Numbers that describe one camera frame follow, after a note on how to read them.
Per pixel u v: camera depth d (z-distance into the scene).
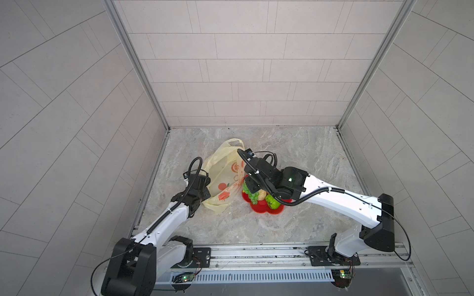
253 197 0.77
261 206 0.81
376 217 0.40
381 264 0.70
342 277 0.68
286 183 0.47
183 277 0.65
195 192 0.64
